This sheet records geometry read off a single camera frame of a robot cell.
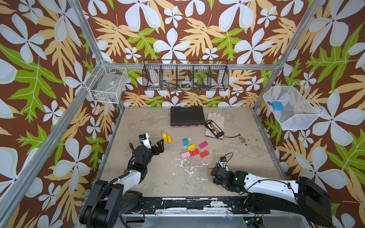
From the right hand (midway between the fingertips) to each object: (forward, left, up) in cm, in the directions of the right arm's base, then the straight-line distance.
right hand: (215, 176), depth 85 cm
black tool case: (+42, +16, +7) cm, 46 cm away
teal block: (+23, +17, +2) cm, 29 cm away
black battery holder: (+33, -5, +3) cm, 33 cm away
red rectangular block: (+14, +5, +1) cm, 15 cm away
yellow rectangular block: (+19, +14, +2) cm, 24 cm away
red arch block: (+15, +12, +1) cm, 19 cm away
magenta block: (+22, +5, 0) cm, 22 cm away
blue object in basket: (+34, -40, +26) cm, 58 cm away
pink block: (+14, +18, +1) cm, 23 cm away
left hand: (+19, +36, +13) cm, 43 cm away
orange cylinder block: (+26, +29, +1) cm, 39 cm away
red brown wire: (+29, -22, 0) cm, 36 cm away
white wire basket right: (+28, -46, +29) cm, 61 cm away
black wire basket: (+59, +17, +32) cm, 70 cm away
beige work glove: (+43, -10, +2) cm, 44 cm away
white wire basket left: (+46, +66, +36) cm, 88 cm away
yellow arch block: (+28, +33, +2) cm, 43 cm away
